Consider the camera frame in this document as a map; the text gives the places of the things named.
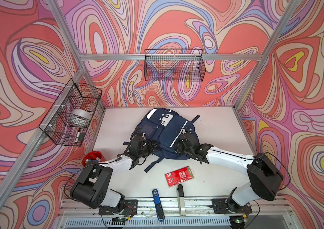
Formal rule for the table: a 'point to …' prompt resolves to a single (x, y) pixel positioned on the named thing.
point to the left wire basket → (67, 118)
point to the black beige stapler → (180, 194)
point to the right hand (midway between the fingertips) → (177, 147)
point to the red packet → (178, 176)
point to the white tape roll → (79, 117)
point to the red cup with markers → (92, 156)
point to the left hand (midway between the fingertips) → (159, 146)
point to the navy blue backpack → (163, 127)
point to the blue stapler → (159, 209)
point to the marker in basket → (77, 136)
